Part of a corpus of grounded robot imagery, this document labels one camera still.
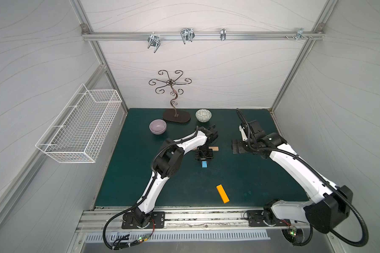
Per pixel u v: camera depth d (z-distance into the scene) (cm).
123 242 68
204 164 91
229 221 73
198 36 81
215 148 88
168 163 57
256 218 73
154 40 76
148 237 67
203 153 80
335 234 42
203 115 115
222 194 80
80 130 69
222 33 78
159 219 73
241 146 71
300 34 77
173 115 114
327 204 38
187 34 77
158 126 107
